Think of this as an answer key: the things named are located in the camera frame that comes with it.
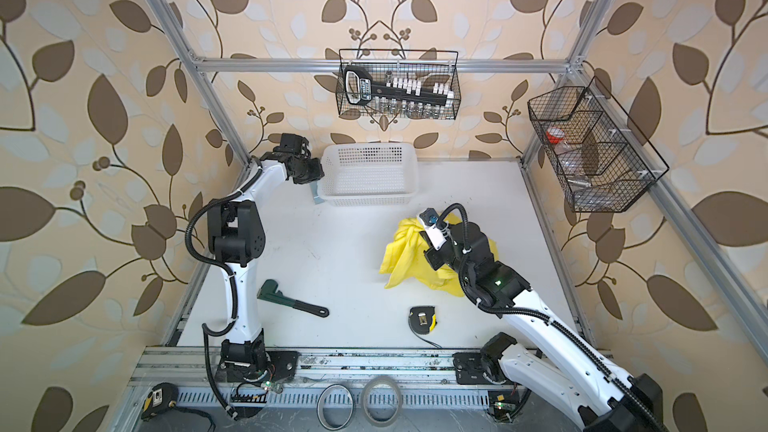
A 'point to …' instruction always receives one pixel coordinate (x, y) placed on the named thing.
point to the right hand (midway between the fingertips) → (429, 232)
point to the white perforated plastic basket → (369, 174)
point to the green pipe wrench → (269, 291)
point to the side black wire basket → (602, 161)
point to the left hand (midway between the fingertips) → (322, 168)
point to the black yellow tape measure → (423, 320)
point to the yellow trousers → (404, 259)
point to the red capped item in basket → (555, 134)
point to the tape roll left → (319, 408)
